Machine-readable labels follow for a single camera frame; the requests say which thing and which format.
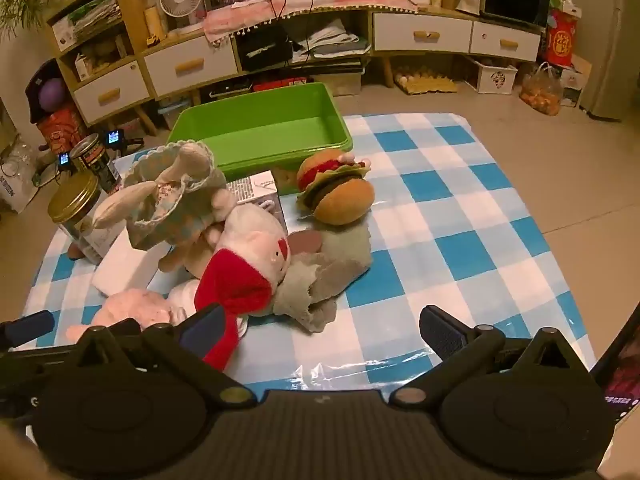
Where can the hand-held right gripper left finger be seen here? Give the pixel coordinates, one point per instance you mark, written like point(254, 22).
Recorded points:
point(205, 326)

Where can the red flat box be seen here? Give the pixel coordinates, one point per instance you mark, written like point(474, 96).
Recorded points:
point(282, 84)

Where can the purple ball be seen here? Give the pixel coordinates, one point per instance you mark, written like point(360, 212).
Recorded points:
point(52, 94)

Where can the pink plush toy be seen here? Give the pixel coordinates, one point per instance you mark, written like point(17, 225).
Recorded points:
point(135, 307)

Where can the red patterned box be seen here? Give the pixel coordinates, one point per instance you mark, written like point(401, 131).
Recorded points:
point(62, 127)

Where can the white plush toy red scarf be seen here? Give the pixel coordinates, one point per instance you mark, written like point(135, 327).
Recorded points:
point(250, 245)

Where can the small black camera with screen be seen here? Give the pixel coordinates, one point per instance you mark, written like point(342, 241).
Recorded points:
point(114, 136)
point(65, 158)

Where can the stack of papers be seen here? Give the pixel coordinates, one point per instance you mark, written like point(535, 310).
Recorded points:
point(330, 40)

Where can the bunny plush toy blue dress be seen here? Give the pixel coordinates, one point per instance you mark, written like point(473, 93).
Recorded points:
point(170, 210)

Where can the blue white checked mat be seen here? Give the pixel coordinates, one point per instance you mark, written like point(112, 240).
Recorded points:
point(450, 210)

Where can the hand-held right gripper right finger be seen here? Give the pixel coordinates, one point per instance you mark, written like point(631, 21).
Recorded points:
point(440, 332)

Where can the grey refrigerator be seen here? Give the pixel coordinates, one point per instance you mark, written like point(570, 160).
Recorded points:
point(610, 50)

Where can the black box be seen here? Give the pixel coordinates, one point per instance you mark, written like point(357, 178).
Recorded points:
point(262, 47)

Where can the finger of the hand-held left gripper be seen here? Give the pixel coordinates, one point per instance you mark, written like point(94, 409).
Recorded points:
point(30, 325)

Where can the wooden tv cabinet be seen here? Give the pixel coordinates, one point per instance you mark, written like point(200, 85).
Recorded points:
point(357, 25)

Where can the plastic bag of oranges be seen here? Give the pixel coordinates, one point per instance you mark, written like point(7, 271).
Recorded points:
point(542, 95)

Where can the hamburger plush toy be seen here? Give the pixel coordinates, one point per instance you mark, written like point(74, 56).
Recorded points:
point(345, 200)

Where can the white storage crate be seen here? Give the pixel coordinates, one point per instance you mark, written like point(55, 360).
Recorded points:
point(492, 77)

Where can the clear plastic storage box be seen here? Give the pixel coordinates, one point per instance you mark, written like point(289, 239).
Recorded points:
point(340, 82)

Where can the small clear lidded box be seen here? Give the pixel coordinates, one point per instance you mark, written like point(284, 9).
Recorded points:
point(175, 110)

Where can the yellow paper tube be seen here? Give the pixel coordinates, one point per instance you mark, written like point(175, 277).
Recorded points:
point(155, 20)

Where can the printed cardboard box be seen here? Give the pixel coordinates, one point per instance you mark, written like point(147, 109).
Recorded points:
point(575, 82)

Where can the grey elephant plush toy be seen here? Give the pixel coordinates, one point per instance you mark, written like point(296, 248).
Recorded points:
point(345, 250)

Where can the glass jar gold lid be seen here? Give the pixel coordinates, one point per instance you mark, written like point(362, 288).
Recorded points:
point(75, 200)

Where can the white plastic bag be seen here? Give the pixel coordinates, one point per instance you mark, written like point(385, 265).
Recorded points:
point(17, 180)

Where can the cardboard egg tray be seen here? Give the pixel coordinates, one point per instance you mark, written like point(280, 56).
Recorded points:
point(425, 81)

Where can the white printed carton box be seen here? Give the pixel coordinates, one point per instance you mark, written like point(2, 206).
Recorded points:
point(250, 190)

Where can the black tablet screen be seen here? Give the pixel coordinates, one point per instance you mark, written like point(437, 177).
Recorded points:
point(620, 370)

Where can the dark tin can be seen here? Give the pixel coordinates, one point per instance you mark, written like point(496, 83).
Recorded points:
point(95, 160)

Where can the green plastic bin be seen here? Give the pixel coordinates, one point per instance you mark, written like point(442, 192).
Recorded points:
point(260, 130)

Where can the red gift bag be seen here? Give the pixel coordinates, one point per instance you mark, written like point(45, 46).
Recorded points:
point(562, 40)

